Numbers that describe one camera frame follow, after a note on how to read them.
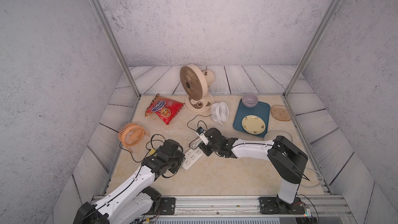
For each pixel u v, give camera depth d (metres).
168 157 0.62
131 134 0.88
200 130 0.79
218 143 0.68
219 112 0.96
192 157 0.87
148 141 0.96
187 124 1.04
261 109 1.13
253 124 1.02
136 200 0.59
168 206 0.73
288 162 0.47
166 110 1.05
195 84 0.93
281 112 1.11
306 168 0.84
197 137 0.81
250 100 1.14
